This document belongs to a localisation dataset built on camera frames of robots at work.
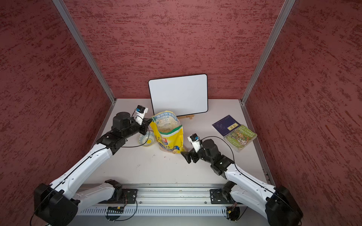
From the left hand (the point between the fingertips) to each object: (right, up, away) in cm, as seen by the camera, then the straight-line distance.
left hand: (150, 121), depth 77 cm
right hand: (+21, -17, +3) cm, 27 cm away
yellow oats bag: (+11, -5, -8) cm, 15 cm away
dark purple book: (+51, -5, +26) cm, 58 cm away
